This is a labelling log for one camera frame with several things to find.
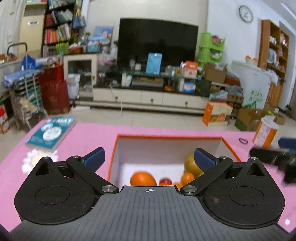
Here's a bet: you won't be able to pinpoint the large yellow potato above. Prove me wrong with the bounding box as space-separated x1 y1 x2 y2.
184 155 204 178

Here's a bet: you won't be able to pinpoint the small orange kumquat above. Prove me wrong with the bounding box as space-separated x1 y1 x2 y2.
173 183 184 191
180 172 195 185

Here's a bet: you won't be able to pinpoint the red cherry tomato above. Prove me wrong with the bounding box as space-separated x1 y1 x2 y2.
159 178 172 186

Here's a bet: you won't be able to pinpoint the large orange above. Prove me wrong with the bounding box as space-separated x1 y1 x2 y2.
130 171 157 186

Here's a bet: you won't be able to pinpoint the orange white canister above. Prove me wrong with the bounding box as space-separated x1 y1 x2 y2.
253 115 279 149

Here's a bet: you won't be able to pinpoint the orange cardboard box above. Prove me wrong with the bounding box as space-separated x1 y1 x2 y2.
107 136 241 188

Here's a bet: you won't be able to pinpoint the teal book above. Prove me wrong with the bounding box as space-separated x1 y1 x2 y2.
26 116 76 150

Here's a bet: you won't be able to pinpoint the white chest freezer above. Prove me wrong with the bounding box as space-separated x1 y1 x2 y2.
231 61 271 109

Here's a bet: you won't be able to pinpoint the white tv cabinet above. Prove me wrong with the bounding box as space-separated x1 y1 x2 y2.
93 87 208 114

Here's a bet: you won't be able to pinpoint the pink flower tablecloth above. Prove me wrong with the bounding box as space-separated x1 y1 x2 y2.
0 119 296 233

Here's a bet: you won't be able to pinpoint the red gift bag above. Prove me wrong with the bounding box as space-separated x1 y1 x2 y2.
39 65 70 115

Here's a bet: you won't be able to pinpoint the white glass door cabinet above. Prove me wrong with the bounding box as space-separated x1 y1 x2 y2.
63 53 97 98

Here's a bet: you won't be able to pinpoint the light blue box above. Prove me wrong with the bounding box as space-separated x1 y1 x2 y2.
145 53 163 75

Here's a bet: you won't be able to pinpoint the green plastic shelf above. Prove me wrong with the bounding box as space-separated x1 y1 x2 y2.
198 32 226 63

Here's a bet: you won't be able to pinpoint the black television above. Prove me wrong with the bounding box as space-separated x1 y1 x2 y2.
117 18 199 68

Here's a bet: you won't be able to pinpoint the wooden bookshelf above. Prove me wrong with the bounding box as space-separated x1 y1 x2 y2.
42 1 83 57

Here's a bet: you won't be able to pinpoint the wire rack cart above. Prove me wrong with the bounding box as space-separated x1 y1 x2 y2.
1 42 48 130

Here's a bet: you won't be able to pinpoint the wall clock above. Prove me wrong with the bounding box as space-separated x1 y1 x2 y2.
238 5 253 23

